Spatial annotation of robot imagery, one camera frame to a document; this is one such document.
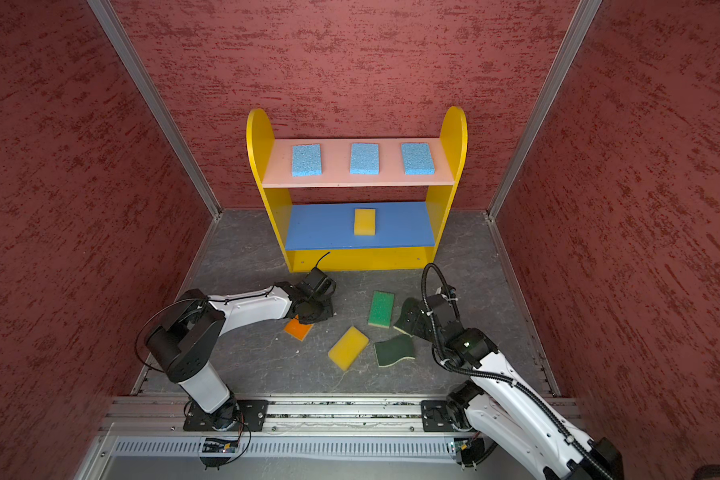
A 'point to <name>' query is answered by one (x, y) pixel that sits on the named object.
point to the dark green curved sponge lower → (389, 352)
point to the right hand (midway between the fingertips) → (417, 325)
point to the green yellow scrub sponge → (381, 309)
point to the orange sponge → (297, 329)
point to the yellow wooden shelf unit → (359, 237)
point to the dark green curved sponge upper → (407, 320)
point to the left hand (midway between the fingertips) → (328, 318)
